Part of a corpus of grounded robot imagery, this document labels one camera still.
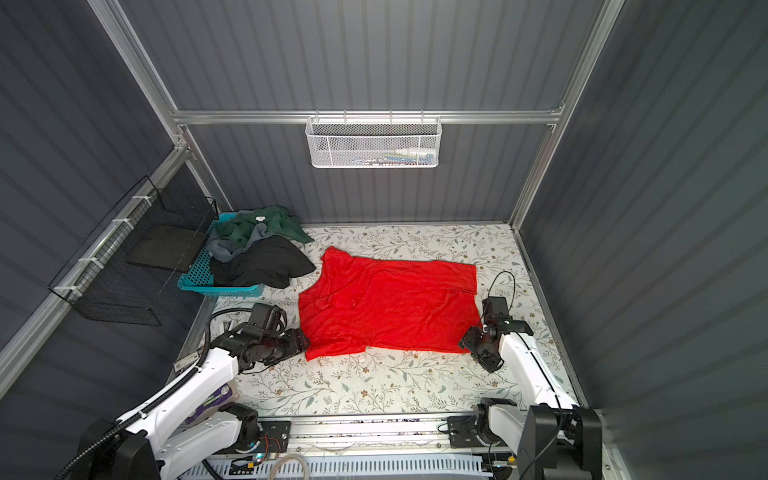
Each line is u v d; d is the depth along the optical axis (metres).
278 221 1.01
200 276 0.99
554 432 0.40
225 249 0.93
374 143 1.12
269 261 0.94
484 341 0.62
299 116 1.64
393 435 0.75
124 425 0.41
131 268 0.73
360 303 0.97
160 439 0.43
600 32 0.72
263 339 0.64
